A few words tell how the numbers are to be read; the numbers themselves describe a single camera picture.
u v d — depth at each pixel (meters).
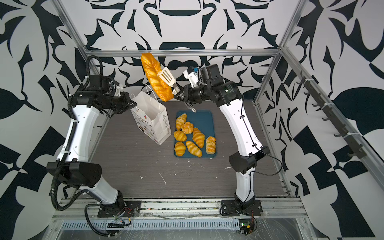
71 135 0.44
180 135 0.95
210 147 0.91
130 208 0.73
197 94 0.56
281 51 0.88
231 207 0.75
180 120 1.05
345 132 0.50
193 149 0.91
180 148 0.91
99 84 0.56
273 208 0.76
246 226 0.71
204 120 1.08
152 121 0.77
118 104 0.64
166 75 0.67
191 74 0.60
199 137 0.95
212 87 0.50
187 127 0.99
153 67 0.66
